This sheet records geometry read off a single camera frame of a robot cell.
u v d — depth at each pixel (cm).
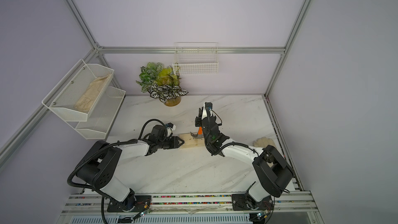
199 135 90
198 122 74
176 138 84
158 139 75
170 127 88
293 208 74
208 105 69
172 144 82
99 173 45
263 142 93
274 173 44
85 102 76
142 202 73
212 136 63
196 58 95
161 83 101
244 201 65
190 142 91
